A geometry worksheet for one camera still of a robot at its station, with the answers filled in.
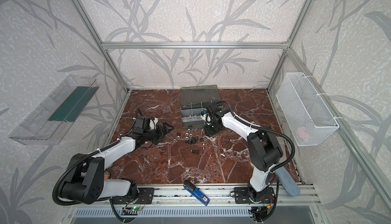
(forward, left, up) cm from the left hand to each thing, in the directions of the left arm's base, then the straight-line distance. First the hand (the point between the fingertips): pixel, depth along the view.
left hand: (172, 127), depth 88 cm
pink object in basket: (-8, -66, +12) cm, 68 cm away
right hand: (+2, -22, -3) cm, 22 cm away
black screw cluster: (-5, -11, -8) cm, 14 cm away
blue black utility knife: (-32, -15, -5) cm, 36 cm away
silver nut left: (-2, -3, -9) cm, 10 cm away
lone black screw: (-11, -14, -9) cm, 19 cm away
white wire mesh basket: (-11, -62, +26) cm, 68 cm away
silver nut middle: (-2, -8, -9) cm, 12 cm away
